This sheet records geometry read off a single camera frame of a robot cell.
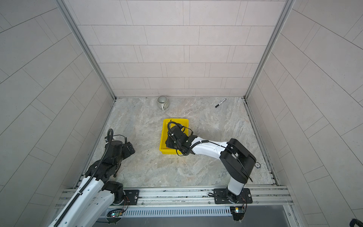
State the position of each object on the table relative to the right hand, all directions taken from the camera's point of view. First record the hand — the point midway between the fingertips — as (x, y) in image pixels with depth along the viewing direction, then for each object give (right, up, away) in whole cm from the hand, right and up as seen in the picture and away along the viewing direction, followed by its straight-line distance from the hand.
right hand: (165, 144), depth 84 cm
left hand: (-20, 0, -3) cm, 20 cm away
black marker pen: (+41, +27, +31) cm, 58 cm away
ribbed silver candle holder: (-6, +26, +24) cm, 36 cm away
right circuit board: (+38, -29, -16) cm, 50 cm away
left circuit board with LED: (-20, -27, -20) cm, 39 cm away
